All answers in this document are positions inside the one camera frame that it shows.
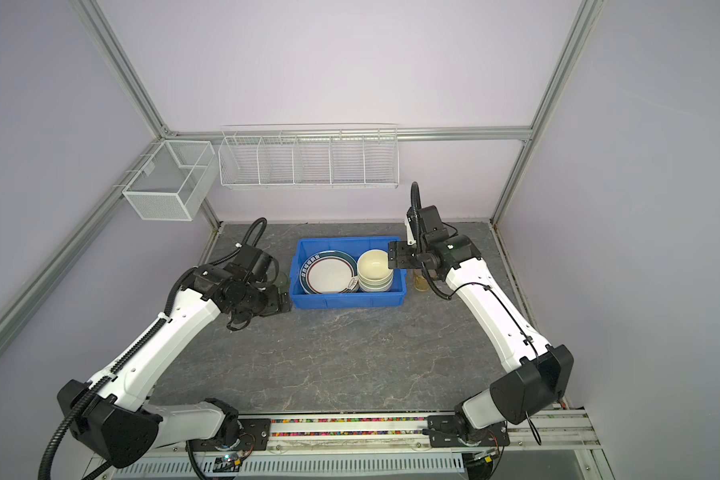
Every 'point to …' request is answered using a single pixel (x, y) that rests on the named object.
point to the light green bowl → (375, 277)
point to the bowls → (372, 258)
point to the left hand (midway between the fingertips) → (274, 312)
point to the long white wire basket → (309, 156)
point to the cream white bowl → (376, 290)
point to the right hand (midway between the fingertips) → (404, 255)
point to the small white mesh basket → (170, 185)
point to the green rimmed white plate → (329, 272)
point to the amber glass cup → (420, 282)
